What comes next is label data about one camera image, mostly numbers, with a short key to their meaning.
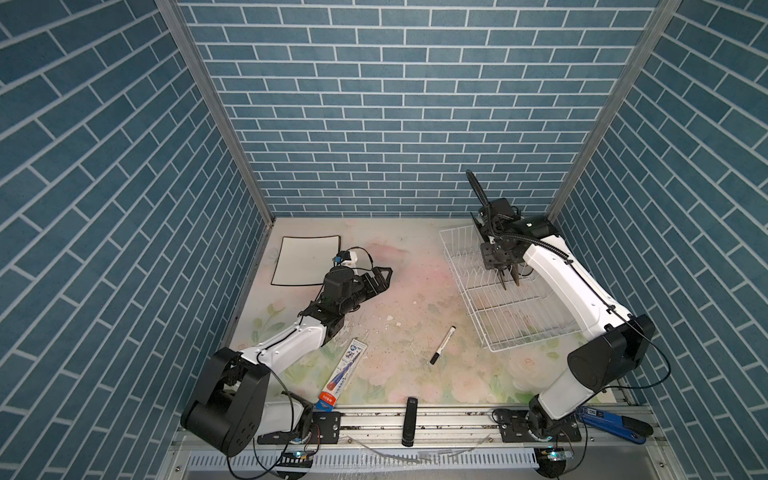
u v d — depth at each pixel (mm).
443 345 866
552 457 715
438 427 753
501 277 941
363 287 722
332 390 787
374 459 705
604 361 471
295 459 722
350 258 787
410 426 749
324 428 742
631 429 715
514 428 734
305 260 1066
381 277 755
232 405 412
